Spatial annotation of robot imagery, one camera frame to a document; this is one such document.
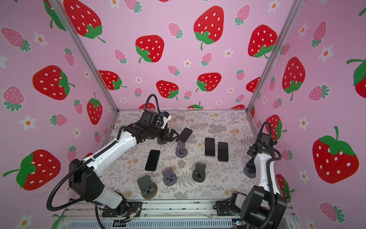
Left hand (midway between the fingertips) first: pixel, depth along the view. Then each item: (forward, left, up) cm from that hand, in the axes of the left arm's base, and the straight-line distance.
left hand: (174, 133), depth 81 cm
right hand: (-9, -50, -9) cm, 52 cm away
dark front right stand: (-18, -15, -18) cm, 29 cm away
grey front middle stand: (-20, +2, -16) cm, 26 cm away
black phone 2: (+2, -32, -22) cm, 39 cm away
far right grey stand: (-15, -45, -15) cm, 49 cm away
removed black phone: (+4, -23, -21) cm, 32 cm away
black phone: (-7, +16, -21) cm, 27 cm away
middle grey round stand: (-3, -4, -16) cm, 17 cm away
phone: (+12, -5, -19) cm, 23 cm away
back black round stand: (+7, +12, -21) cm, 25 cm away
